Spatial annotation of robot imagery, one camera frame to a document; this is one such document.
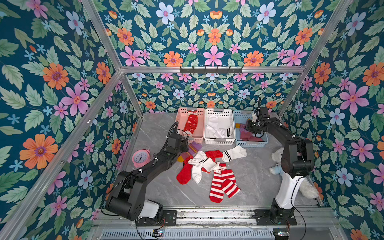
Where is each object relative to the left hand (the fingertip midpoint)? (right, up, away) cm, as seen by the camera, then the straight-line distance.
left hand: (186, 140), depth 90 cm
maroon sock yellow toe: (+4, -6, +9) cm, 11 cm away
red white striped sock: (+18, -28, -9) cm, 35 cm away
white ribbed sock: (+9, -13, +1) cm, 16 cm away
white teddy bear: (+63, -23, -16) cm, 68 cm away
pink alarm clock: (-29, -11, +3) cm, 31 cm away
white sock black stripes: (+29, +5, +17) cm, 34 cm away
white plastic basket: (+28, +13, +24) cm, 39 cm away
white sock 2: (+33, -9, +8) cm, 35 cm away
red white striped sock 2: (+25, -25, -8) cm, 36 cm away
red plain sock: (+17, -10, +6) cm, 20 cm away
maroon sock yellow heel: (+39, +3, +12) cm, 41 cm away
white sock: (+16, +6, +18) cm, 25 cm away
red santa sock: (+1, +11, +22) cm, 25 cm away
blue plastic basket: (+41, +17, +25) cm, 51 cm away
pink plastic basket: (-7, +16, +28) cm, 33 cm away
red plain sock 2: (-1, -22, -3) cm, 22 cm away
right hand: (+43, +9, +9) cm, 44 cm away
